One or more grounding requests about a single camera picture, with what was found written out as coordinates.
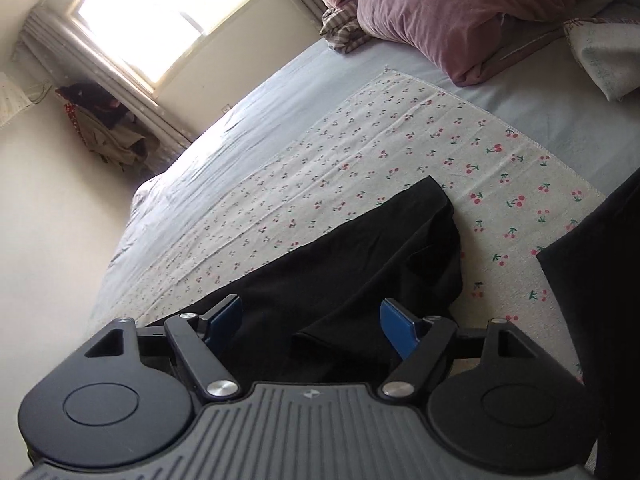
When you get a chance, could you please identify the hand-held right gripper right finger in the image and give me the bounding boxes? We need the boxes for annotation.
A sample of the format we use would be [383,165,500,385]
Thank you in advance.
[378,299,538,401]

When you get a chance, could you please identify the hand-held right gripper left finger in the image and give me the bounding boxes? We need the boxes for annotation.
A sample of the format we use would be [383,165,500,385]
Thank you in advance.
[75,295,244,402]

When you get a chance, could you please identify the black pants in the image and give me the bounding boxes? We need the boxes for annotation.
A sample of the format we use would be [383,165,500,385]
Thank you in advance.
[145,175,463,386]

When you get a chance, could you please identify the cherry print cloth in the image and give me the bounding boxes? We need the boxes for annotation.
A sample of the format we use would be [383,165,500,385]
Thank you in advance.
[112,65,608,386]

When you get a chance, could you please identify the dark cloth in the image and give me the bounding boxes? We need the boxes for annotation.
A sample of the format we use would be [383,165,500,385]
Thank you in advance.
[535,167,640,480]

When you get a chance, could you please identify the clothes heap by window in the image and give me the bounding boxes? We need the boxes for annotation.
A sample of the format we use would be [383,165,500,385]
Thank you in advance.
[55,82,149,174]

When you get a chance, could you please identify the bed with grey sheet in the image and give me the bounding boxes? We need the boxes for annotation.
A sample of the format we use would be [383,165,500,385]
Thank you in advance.
[90,0,640,323]

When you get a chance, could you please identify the striped cloth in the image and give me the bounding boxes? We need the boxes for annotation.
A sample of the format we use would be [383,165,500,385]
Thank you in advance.
[320,2,372,56]

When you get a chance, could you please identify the white pleated lampshade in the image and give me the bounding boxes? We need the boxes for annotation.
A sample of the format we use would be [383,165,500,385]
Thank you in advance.
[0,72,34,129]

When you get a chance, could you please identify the mauve quilt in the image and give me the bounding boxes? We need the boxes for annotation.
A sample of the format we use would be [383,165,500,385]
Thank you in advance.
[356,0,608,87]

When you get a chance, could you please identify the white floral pillow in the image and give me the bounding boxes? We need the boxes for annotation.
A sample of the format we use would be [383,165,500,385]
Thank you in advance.
[564,16,640,102]

